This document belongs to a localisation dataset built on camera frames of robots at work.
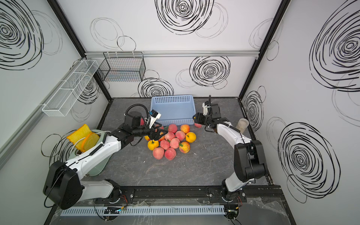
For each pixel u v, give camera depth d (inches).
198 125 35.8
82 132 30.1
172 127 37.8
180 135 35.8
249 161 17.5
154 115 26.8
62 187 15.8
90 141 28.4
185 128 37.3
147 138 28.3
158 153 33.0
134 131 25.3
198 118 31.6
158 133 27.4
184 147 33.5
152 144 34.2
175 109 44.3
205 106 32.5
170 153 33.1
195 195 29.9
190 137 35.6
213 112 27.4
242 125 35.4
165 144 35.0
